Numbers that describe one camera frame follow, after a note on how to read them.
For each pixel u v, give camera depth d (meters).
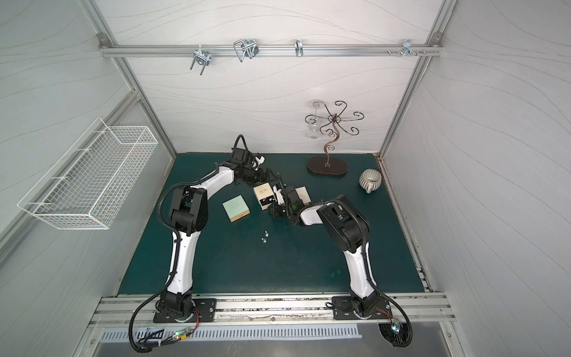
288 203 0.80
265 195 1.00
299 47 0.77
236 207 0.97
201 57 0.79
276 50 0.79
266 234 0.92
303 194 1.01
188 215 0.61
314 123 0.88
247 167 0.93
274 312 0.75
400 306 0.72
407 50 0.78
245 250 0.89
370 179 1.08
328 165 1.15
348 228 0.54
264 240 0.90
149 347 0.68
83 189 0.67
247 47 0.76
